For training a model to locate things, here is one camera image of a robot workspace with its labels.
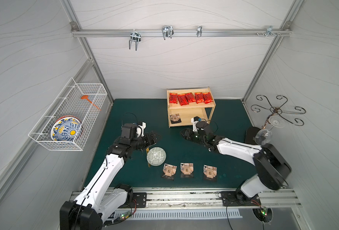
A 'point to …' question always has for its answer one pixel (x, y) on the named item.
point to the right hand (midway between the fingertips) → (181, 132)
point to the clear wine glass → (263, 136)
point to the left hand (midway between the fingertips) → (158, 139)
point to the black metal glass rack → (277, 109)
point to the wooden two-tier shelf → (202, 110)
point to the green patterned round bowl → (156, 156)
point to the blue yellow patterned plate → (67, 128)
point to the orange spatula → (85, 97)
